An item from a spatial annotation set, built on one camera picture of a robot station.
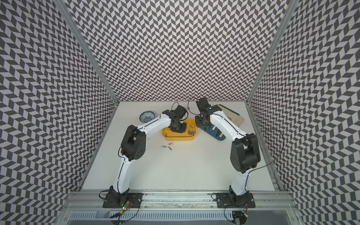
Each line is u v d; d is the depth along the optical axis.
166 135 0.98
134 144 0.56
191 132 0.99
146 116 1.08
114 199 0.63
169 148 0.94
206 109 0.63
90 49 0.90
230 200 0.65
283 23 0.73
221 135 0.96
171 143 0.92
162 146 0.94
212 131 1.00
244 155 0.47
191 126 1.05
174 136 0.96
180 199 0.74
